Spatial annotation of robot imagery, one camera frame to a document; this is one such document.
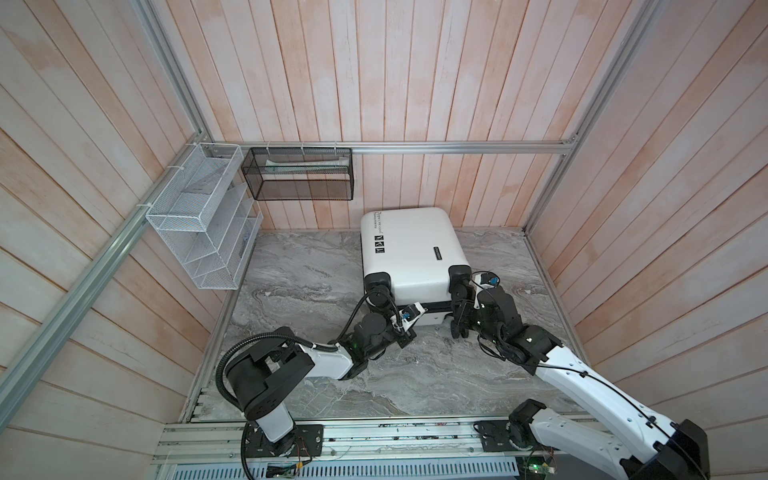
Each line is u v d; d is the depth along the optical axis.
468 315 0.69
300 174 1.06
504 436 0.73
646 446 0.40
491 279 0.69
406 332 0.72
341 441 0.75
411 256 0.85
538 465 0.71
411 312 0.68
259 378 0.46
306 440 0.73
